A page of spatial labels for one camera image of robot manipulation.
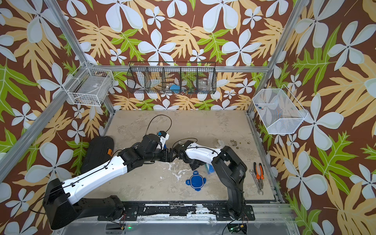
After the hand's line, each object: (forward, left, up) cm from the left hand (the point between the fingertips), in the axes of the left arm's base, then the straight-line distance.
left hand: (176, 152), depth 77 cm
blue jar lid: (-9, -11, -19) cm, 24 cm away
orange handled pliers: (-7, -49, -16) cm, 52 cm away
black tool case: (+8, +49, -12) cm, 51 cm away
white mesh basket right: (+22, -60, +8) cm, 64 cm away
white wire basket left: (+36, +54, +16) cm, 66 cm away
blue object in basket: (+41, +2, +10) cm, 43 cm away
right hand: (+1, -14, -15) cm, 21 cm away
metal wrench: (-14, -47, -18) cm, 53 cm away
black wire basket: (+50, +5, +13) cm, 52 cm away
